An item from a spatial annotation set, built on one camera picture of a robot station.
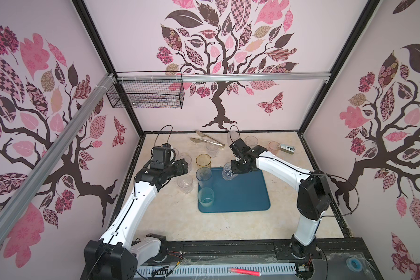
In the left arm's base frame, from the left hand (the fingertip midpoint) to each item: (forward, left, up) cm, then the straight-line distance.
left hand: (181, 169), depth 80 cm
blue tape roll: (-36, -74, -18) cm, 84 cm away
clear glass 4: (+30, -40, -14) cm, 52 cm away
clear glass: (+5, -23, -12) cm, 26 cm away
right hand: (+6, -27, -7) cm, 28 cm away
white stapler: (+25, -65, -17) cm, 72 cm away
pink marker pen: (-38, -27, -17) cm, 50 cm away
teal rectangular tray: (-2, -34, -19) cm, 39 cm away
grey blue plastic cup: (+3, -10, -11) cm, 15 cm away
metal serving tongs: (+34, -7, -17) cm, 38 cm away
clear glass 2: (+1, 0, -14) cm, 14 cm away
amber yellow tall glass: (+10, -10, -6) cm, 15 cm away
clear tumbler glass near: (+19, +6, -11) cm, 23 cm away
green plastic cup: (-7, -11, -16) cm, 20 cm away
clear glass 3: (+25, -15, -16) cm, 33 cm away
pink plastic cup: (+24, -53, -13) cm, 59 cm away
